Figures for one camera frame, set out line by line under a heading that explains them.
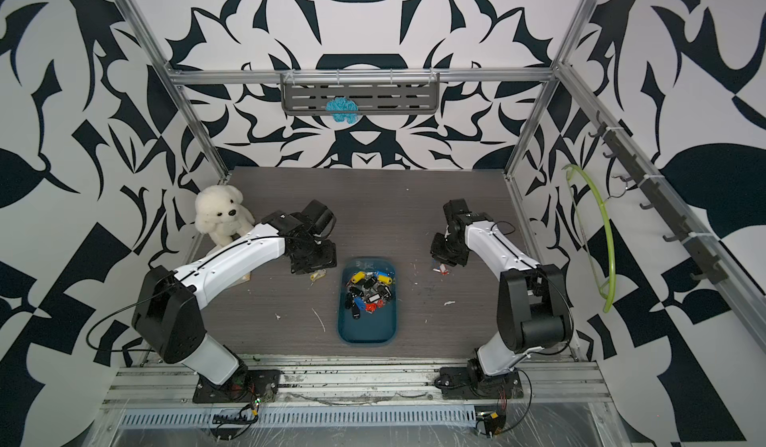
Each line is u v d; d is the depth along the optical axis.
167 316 0.43
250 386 0.73
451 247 0.76
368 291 0.89
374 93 0.94
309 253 0.69
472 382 0.67
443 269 0.94
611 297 0.65
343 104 0.91
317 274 0.92
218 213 0.87
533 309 0.45
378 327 0.82
